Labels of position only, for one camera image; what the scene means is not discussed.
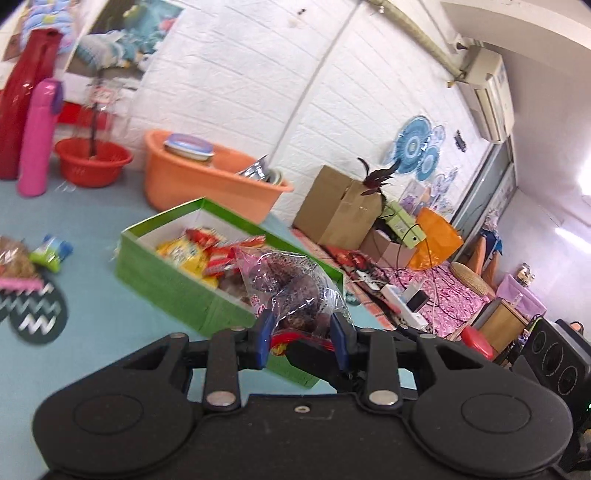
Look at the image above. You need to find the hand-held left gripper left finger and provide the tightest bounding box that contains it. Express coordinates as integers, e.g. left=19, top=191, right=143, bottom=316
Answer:
left=117, top=308, right=274, bottom=411

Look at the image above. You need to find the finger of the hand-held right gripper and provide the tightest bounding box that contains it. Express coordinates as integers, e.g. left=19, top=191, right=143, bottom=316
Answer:
left=286, top=337, right=366, bottom=394

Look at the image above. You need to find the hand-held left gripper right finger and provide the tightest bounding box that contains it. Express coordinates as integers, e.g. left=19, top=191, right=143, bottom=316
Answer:
left=330, top=311, right=495, bottom=410

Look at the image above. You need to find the clear dark dates packet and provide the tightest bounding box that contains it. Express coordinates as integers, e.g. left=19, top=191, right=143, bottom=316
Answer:
left=235, top=247, right=350, bottom=358

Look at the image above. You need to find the red striped sausage packet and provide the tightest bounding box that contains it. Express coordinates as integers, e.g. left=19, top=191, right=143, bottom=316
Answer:
left=205, top=235, right=267, bottom=278

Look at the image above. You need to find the yellow cake packet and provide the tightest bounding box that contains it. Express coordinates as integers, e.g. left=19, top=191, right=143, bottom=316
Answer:
left=156, top=235, right=221, bottom=278

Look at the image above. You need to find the green cardboard box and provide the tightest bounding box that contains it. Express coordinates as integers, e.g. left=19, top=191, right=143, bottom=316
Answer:
left=115, top=198, right=346, bottom=389

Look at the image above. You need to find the wooden cabinet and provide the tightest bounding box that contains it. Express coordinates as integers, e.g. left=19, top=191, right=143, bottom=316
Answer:
left=480, top=299, right=533, bottom=341

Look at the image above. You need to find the white power strip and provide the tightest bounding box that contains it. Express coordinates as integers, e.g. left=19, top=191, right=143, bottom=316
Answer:
left=381, top=284, right=428, bottom=329

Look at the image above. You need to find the purple box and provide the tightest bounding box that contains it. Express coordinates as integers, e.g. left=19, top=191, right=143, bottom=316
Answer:
left=501, top=274, right=546, bottom=320

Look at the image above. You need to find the red round stool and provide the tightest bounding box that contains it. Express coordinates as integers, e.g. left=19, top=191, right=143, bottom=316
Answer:
left=461, top=325, right=500, bottom=361

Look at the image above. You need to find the red plaid cloth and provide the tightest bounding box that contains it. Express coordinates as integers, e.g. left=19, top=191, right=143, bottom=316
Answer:
left=291, top=228, right=385, bottom=325

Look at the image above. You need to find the small cardboard box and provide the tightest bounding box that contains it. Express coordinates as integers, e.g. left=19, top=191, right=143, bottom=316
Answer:
left=360, top=228, right=417, bottom=269

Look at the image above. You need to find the pink floral sheet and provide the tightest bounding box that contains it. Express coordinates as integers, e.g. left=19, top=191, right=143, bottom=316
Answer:
left=355, top=265, right=491, bottom=339

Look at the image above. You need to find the wooden chair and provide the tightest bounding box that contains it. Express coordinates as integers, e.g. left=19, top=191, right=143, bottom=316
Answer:
left=466, top=234, right=502, bottom=283

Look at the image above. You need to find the green white box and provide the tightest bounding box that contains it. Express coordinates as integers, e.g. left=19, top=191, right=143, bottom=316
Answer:
left=383, top=200, right=428, bottom=251

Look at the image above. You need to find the large cardboard box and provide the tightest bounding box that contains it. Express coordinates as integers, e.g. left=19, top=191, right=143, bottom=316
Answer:
left=294, top=165, right=385, bottom=251

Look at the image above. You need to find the orange bag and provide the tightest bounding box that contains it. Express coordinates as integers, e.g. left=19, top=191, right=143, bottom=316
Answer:
left=409, top=208, right=465, bottom=271

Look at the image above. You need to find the orange plastic basin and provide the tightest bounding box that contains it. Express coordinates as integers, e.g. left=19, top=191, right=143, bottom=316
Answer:
left=143, top=130, right=295, bottom=225

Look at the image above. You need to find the steel bowl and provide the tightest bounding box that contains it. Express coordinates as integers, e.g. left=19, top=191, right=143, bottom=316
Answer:
left=238, top=154, right=271, bottom=184

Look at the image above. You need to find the purple leaf plant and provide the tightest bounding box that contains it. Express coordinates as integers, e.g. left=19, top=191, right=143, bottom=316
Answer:
left=355, top=157, right=399, bottom=200

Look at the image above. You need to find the medium blue patterned plate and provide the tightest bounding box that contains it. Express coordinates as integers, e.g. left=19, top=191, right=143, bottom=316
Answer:
left=416, top=145, right=442, bottom=184

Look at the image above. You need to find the bowl with blue lid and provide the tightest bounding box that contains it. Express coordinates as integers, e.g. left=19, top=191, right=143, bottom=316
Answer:
left=163, top=133, right=216, bottom=168

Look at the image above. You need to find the large blue patterned plate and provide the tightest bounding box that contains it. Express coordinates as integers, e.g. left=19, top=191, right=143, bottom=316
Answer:
left=393, top=115, right=433, bottom=177

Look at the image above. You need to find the teal printed tablecloth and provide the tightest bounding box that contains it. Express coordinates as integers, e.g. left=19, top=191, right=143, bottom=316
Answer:
left=0, top=173, right=393, bottom=403

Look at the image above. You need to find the blue green snack packet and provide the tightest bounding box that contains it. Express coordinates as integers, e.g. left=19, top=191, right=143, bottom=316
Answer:
left=30, top=234, right=75, bottom=274

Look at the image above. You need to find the red plastic basket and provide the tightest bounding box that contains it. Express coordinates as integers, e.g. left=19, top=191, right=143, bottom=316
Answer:
left=54, top=137, right=134, bottom=188

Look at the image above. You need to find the pink patterned snack packet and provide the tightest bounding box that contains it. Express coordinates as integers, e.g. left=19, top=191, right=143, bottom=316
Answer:
left=0, top=276, right=43, bottom=293

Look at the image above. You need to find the clear nut packet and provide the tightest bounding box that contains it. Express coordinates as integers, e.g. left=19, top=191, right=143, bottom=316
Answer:
left=0, top=237, right=42, bottom=280

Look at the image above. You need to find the glass pitcher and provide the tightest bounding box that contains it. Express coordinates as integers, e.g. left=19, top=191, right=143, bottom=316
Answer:
left=76, top=78, right=131, bottom=145

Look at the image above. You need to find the white air conditioner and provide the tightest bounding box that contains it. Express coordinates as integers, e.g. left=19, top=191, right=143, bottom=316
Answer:
left=459, top=46, right=516, bottom=142

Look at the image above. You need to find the pink bottle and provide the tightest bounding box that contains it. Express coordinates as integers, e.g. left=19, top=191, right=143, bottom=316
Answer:
left=17, top=78, right=64, bottom=198

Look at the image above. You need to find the red thermos jug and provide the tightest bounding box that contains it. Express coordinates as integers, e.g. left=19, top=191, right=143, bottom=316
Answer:
left=0, top=28, right=63, bottom=181

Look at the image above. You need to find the white wall pipe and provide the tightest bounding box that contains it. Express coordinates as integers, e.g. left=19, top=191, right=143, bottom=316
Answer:
left=271, top=0, right=366, bottom=172

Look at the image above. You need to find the beige hose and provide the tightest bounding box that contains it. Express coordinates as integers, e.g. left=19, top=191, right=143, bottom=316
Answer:
left=368, top=0, right=463, bottom=80

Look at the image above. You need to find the wall poster with bedding pictures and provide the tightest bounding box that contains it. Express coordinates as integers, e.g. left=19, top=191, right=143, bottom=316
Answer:
left=65, top=0, right=186, bottom=78

